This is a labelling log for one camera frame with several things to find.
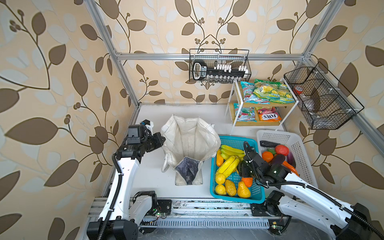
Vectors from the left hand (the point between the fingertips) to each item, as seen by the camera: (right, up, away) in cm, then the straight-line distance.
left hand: (165, 137), depth 75 cm
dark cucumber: (+61, -7, +18) cm, 64 cm away
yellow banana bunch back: (+34, -10, +13) cm, 38 cm away
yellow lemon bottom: (+28, -27, 0) cm, 39 cm away
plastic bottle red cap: (+72, +25, +5) cm, 76 cm away
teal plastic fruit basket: (+46, -29, -2) cm, 55 cm away
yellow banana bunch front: (+33, -16, +5) cm, 37 cm away
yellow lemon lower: (+28, -22, +2) cm, 36 cm away
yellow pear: (+39, -27, -2) cm, 48 cm away
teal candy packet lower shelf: (+45, +12, +13) cm, 48 cm away
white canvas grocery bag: (+10, -7, +22) cm, 25 cm away
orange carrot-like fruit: (+29, -15, +11) cm, 35 cm away
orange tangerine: (+57, -13, +10) cm, 59 cm away
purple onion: (+71, -15, +11) cm, 74 cm away
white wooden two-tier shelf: (+37, +21, +5) cm, 43 cm away
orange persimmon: (+43, -23, +2) cm, 49 cm away
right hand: (+41, -18, +4) cm, 45 cm away
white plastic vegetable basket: (+76, -5, +16) cm, 78 cm away
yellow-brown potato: (+34, -26, +1) cm, 43 cm away
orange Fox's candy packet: (+60, +12, +15) cm, 63 cm away
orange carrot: (+69, -18, +8) cm, 72 cm away
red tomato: (+67, -9, +13) cm, 69 cm away
